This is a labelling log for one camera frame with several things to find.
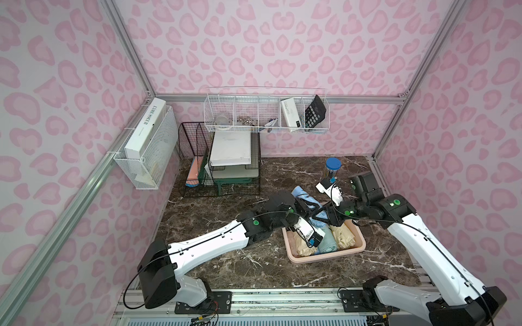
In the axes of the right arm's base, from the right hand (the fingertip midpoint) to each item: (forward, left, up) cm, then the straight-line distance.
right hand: (314, 215), depth 69 cm
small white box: (+47, +6, +9) cm, 48 cm away
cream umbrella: (-7, +4, -11) cm, 14 cm away
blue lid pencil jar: (+28, -12, -5) cm, 31 cm away
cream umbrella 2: (-3, -12, -13) cm, 18 cm away
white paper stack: (+33, +33, 0) cm, 47 cm away
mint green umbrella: (-5, -6, -12) cm, 15 cm away
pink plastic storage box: (-11, +7, -10) cm, 16 cm away
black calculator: (+46, -4, +9) cm, 47 cm away
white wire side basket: (+12, +58, +9) cm, 60 cm away
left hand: (+4, 0, +4) cm, 6 cm away
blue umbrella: (-2, -1, +2) cm, 3 cm away
